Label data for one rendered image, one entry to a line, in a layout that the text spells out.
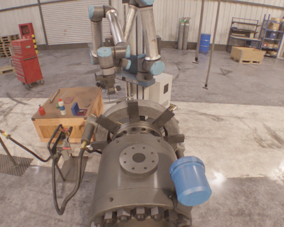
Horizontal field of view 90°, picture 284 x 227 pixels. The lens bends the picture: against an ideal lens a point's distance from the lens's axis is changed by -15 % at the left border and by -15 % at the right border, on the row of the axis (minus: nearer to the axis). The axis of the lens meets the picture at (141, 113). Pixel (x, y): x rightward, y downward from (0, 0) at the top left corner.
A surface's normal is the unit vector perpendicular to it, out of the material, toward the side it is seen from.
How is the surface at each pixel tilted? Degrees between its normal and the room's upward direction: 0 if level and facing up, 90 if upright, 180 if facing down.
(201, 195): 90
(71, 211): 0
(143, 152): 0
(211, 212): 0
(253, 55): 90
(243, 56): 90
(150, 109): 90
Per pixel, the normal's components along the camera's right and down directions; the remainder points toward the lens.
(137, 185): -0.05, -0.85
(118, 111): 0.04, 0.53
